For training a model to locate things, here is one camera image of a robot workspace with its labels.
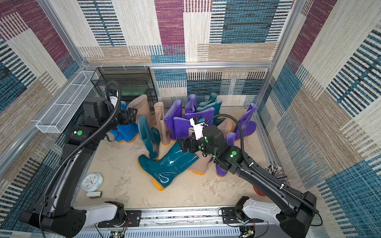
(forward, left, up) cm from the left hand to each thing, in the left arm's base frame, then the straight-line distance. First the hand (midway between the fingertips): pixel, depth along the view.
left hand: (129, 109), depth 69 cm
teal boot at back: (+21, -42, -12) cm, 49 cm away
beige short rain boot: (-13, -34, -28) cm, 46 cm away
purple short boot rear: (+9, -37, -13) cm, 40 cm away
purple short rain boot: (+2, -23, -15) cm, 27 cm away
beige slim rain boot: (+12, -10, -12) cm, 20 cm away
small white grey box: (-27, +22, -35) cm, 50 cm away
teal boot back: (+14, -43, -13) cm, 47 cm away
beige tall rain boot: (+16, +1, -11) cm, 20 cm away
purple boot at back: (+18, -28, -14) cm, 36 cm away
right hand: (-10, -27, -10) cm, 30 cm away
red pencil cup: (-26, -63, -37) cm, 78 cm away
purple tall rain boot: (+9, -19, -11) cm, 24 cm away
